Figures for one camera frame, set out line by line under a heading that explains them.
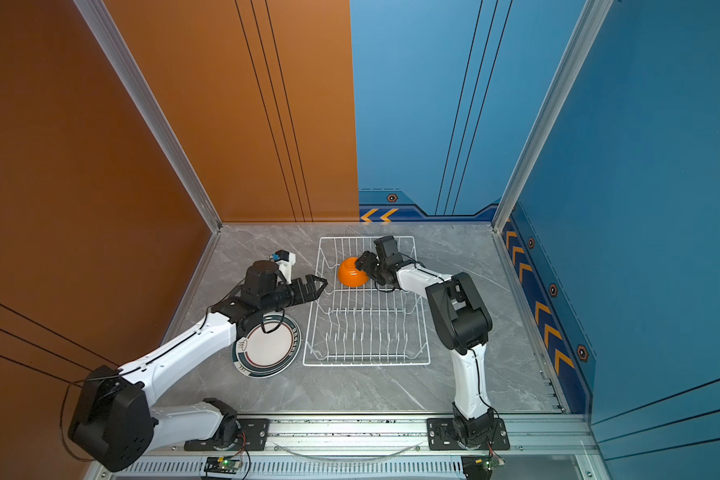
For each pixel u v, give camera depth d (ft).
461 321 1.80
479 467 2.29
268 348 2.78
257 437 2.39
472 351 1.81
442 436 2.38
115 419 1.33
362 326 2.93
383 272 2.54
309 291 2.41
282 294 2.29
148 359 1.51
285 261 2.46
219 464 2.33
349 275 3.25
